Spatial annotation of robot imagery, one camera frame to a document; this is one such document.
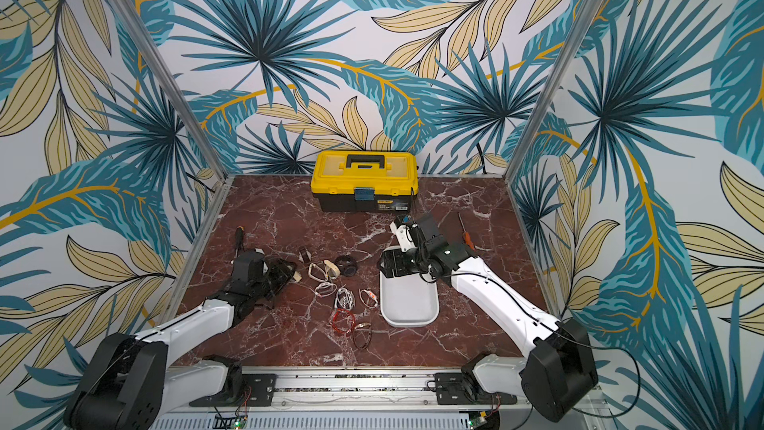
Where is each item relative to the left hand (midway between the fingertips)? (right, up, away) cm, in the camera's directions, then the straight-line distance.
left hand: (294, 271), depth 89 cm
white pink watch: (+9, -5, 0) cm, 11 cm away
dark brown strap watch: (+2, +4, +4) cm, 6 cm away
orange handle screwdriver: (+55, +9, +12) cm, 57 cm away
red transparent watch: (+15, -13, -5) cm, 21 cm away
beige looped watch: (+8, -1, +4) cm, 9 cm away
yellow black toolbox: (+21, +28, +8) cm, 35 cm away
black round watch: (+15, +1, +4) cm, 16 cm away
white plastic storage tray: (+34, -8, -3) cm, 35 cm away
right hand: (+28, +5, -9) cm, 30 cm away
